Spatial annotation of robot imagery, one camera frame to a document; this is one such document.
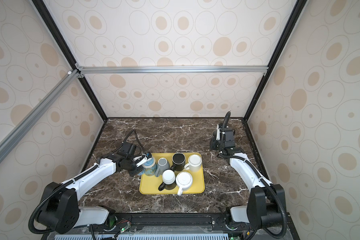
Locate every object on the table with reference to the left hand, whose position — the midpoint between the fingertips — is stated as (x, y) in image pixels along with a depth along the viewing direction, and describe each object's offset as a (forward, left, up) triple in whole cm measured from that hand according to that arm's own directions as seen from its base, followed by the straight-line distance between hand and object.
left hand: (142, 164), depth 86 cm
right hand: (+12, -42, +8) cm, 45 cm away
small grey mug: (-2, -12, +3) cm, 13 cm away
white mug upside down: (-10, -24, +1) cm, 26 cm away
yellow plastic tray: (+10, -12, -8) cm, 18 cm away
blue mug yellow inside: (-4, -5, +2) cm, 7 cm away
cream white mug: (+1, -30, -1) cm, 30 cm away
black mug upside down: (+1, -21, +2) cm, 21 cm away
